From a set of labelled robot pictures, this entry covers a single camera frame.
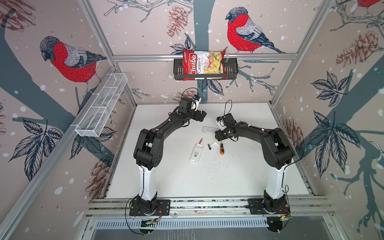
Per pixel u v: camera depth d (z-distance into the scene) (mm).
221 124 898
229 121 812
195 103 790
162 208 732
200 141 988
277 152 525
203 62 876
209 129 1037
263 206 724
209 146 954
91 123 712
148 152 526
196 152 923
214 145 959
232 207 747
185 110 762
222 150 925
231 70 944
